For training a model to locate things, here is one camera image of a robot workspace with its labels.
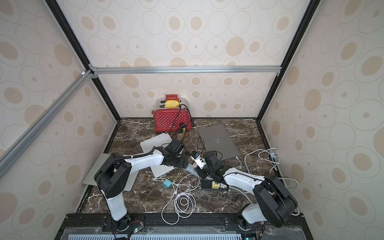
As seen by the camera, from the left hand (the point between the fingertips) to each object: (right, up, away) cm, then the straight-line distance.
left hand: (185, 163), depth 92 cm
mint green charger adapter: (-10, -10, -7) cm, 16 cm away
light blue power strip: (+3, -2, -3) cm, 5 cm away
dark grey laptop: (+22, +15, +15) cm, 30 cm away
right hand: (+7, -2, -5) cm, 8 cm away
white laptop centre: (-27, +10, +12) cm, 31 cm away
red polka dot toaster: (-12, +29, +11) cm, 33 cm away
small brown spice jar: (-5, +16, +10) cm, 20 cm away
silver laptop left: (-55, -8, -5) cm, 56 cm away
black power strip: (+12, -10, -8) cm, 18 cm away
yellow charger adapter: (+17, -10, -12) cm, 23 cm away
